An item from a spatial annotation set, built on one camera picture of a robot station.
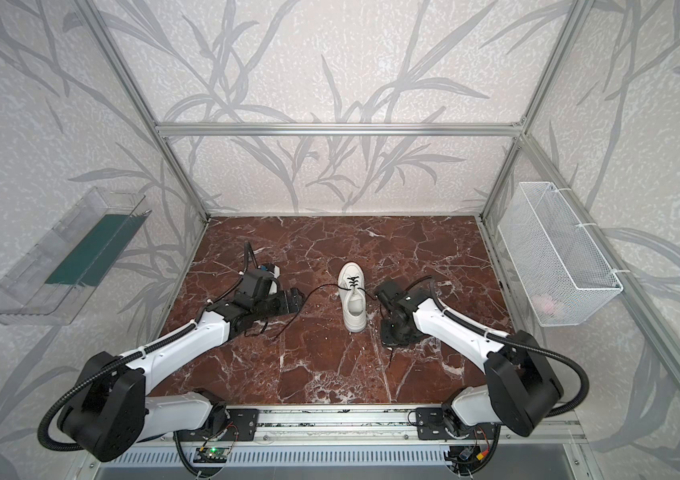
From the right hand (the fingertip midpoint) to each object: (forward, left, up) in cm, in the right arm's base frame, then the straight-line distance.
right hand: (390, 333), depth 84 cm
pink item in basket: (+2, -37, +15) cm, 40 cm away
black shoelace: (+16, +11, +1) cm, 20 cm away
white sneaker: (+12, +11, +1) cm, 17 cm away
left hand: (+11, +27, +5) cm, 30 cm away
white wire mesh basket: (+3, -33, +30) cm, 45 cm away
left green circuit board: (-28, +45, -6) cm, 53 cm away
